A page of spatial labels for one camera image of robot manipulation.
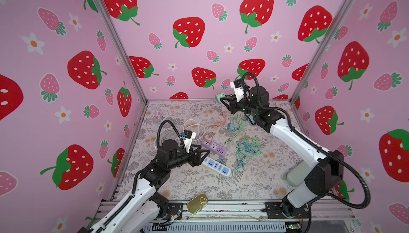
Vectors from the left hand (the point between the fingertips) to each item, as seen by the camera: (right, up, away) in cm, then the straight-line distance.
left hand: (205, 149), depth 71 cm
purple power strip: (+5, -4, +22) cm, 23 cm away
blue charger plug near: (+17, +8, +33) cm, 38 cm away
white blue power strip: (+6, -13, +15) cm, 20 cm away
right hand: (+8, +24, +3) cm, 26 cm away
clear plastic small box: (-35, +16, +40) cm, 55 cm away
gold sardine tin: (-4, -26, +2) cm, 26 cm away
